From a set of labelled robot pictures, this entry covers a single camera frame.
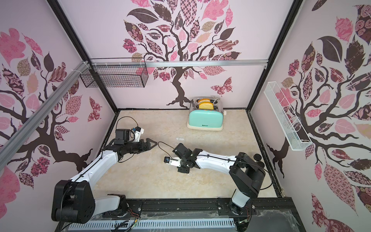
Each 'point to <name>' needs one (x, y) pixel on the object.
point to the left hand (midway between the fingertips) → (152, 148)
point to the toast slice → (206, 105)
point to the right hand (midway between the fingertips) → (181, 164)
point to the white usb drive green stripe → (179, 138)
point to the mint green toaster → (206, 119)
